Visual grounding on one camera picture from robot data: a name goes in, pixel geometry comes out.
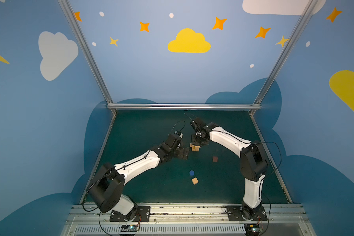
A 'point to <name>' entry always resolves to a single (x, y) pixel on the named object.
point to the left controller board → (130, 228)
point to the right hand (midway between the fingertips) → (196, 140)
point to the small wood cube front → (194, 181)
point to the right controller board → (252, 229)
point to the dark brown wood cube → (215, 159)
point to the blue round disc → (191, 172)
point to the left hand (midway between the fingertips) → (184, 149)
